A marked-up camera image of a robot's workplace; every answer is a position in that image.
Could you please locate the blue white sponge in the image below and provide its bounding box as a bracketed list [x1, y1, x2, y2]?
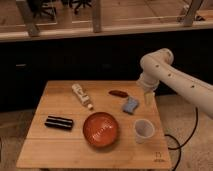
[122, 97, 139, 114]

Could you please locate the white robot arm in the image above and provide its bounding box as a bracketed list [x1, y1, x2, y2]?
[137, 48, 213, 119]

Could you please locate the dark red sausage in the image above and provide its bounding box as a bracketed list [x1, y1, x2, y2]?
[109, 90, 128, 98]

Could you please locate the clear plastic cup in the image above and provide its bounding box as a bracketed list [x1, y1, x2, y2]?
[134, 119, 155, 144]

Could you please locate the wooden table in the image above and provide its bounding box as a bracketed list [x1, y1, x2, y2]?
[17, 81, 171, 169]

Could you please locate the red orange bowl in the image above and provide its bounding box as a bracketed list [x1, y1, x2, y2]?
[82, 112, 119, 148]

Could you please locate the white tube bottle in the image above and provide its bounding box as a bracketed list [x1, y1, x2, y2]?
[72, 84, 93, 110]

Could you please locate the black white striped box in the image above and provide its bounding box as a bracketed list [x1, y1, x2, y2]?
[45, 116, 74, 130]

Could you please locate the black office chair base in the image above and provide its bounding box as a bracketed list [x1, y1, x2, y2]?
[27, 0, 56, 19]

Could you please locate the black cable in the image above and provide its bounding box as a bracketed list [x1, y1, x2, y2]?
[164, 107, 199, 171]

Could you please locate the right metal post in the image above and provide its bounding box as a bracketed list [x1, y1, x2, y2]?
[182, 0, 203, 27]

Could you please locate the metal post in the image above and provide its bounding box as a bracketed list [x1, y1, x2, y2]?
[92, 0, 101, 33]
[182, 0, 203, 27]
[16, 0, 39, 37]

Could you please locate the middle metal post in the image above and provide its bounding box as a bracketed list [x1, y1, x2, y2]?
[92, 0, 101, 33]

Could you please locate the left metal post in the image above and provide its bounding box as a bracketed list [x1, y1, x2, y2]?
[16, 0, 39, 37]

